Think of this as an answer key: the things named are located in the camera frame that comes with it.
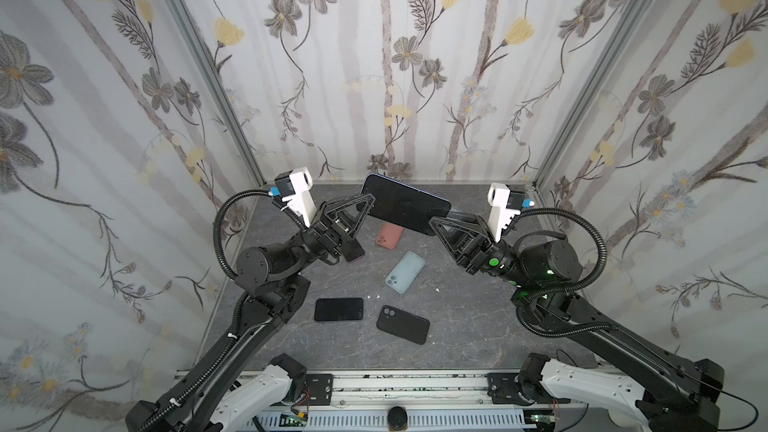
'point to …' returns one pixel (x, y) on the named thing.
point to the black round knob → (397, 418)
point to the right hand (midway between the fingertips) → (440, 225)
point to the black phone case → (403, 324)
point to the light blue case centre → (405, 272)
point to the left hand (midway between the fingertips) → (366, 199)
